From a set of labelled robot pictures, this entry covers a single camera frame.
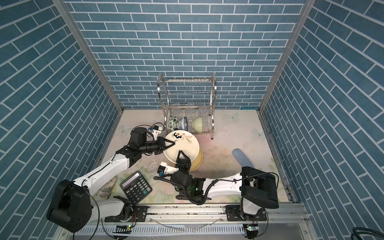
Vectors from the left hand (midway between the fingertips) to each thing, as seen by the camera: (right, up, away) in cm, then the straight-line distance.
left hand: (174, 144), depth 78 cm
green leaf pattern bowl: (-4, +10, +16) cm, 19 cm away
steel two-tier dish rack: (+5, +25, +27) cm, 37 cm away
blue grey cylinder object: (+40, -11, +13) cm, 43 cm away
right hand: (+4, -4, -3) cm, 6 cm away
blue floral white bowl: (+3, +10, +15) cm, 19 cm away
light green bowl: (+12, +10, +16) cm, 22 cm away
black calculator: (-22, -24, +2) cm, 32 cm away
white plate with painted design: (+5, +1, +4) cm, 7 cm away
